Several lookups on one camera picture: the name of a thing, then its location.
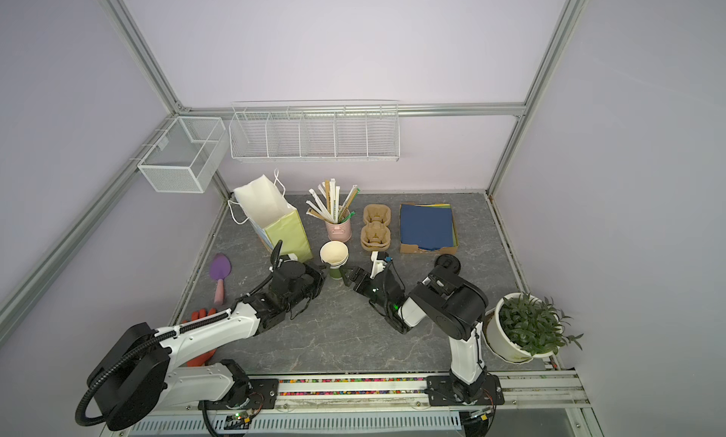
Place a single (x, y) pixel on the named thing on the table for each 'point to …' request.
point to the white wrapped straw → (333, 200)
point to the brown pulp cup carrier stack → (375, 235)
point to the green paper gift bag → (263, 202)
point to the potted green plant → (524, 326)
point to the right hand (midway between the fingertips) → (345, 274)
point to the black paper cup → (334, 253)
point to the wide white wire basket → (315, 131)
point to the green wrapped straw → (349, 217)
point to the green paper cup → (336, 271)
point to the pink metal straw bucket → (340, 232)
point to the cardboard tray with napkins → (427, 228)
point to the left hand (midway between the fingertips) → (334, 266)
